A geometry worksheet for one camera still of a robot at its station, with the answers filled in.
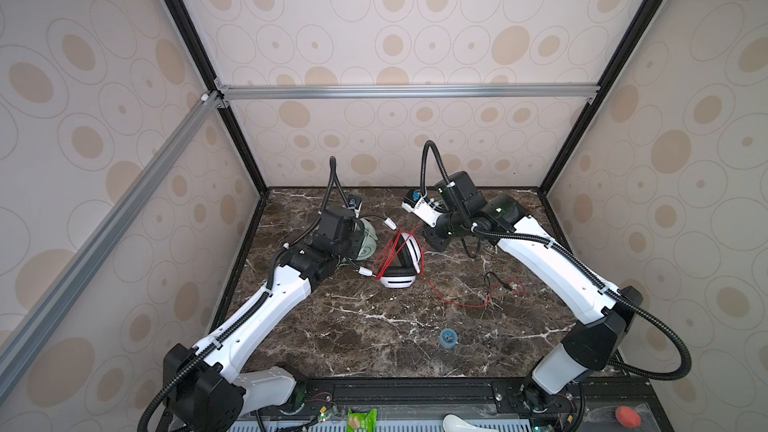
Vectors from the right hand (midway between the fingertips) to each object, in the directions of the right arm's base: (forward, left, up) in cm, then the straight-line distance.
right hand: (423, 227), depth 75 cm
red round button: (-38, -46, -24) cm, 64 cm away
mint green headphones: (+8, +15, -18) cm, 25 cm away
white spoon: (-39, -6, -25) cm, 46 cm away
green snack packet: (-38, +15, -23) cm, 47 cm away
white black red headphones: (-10, +5, -7) cm, 13 cm away
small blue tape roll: (-19, -7, -27) cm, 33 cm away
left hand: (+2, +17, -1) cm, 17 cm away
